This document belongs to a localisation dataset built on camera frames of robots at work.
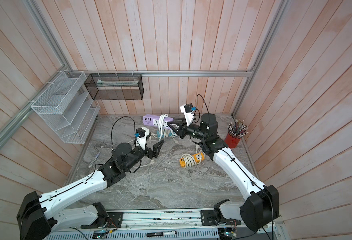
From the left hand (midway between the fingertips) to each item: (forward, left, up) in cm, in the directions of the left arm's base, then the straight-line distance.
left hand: (157, 139), depth 71 cm
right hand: (+5, -6, +7) cm, 10 cm away
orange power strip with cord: (0, -17, -21) cm, 27 cm away
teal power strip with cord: (+20, -2, -22) cm, 30 cm away
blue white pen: (+5, +42, -27) cm, 50 cm away
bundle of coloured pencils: (+16, -49, -12) cm, 53 cm away
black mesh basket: (+47, +33, -2) cm, 58 cm away
